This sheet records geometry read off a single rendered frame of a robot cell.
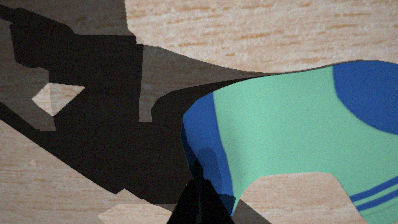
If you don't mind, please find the mint green sock with blue toe and heel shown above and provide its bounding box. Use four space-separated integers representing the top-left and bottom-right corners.
180 61 398 224

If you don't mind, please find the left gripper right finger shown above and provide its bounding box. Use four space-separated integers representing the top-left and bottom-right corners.
202 179 235 224

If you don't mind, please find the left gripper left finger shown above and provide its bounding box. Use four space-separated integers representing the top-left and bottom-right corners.
166 180 197 224

